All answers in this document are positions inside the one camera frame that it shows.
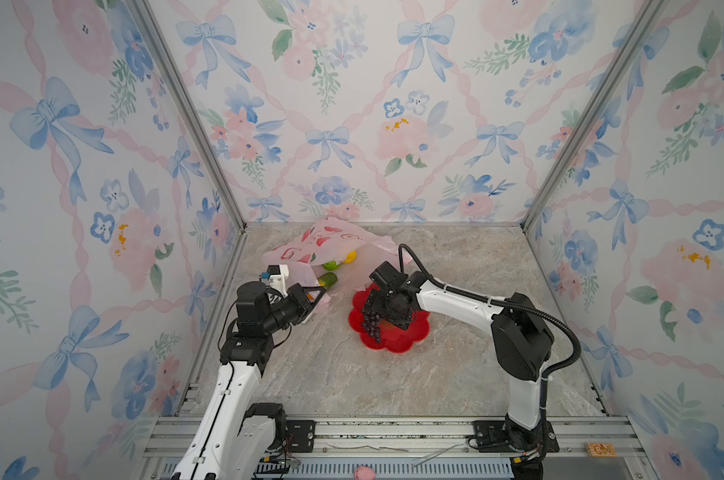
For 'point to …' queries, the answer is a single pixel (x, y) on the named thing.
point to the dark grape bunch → (371, 324)
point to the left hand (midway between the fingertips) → (326, 287)
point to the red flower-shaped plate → (393, 337)
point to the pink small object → (364, 472)
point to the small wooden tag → (603, 450)
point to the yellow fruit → (350, 257)
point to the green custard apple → (331, 265)
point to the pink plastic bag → (332, 250)
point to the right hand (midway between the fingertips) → (373, 313)
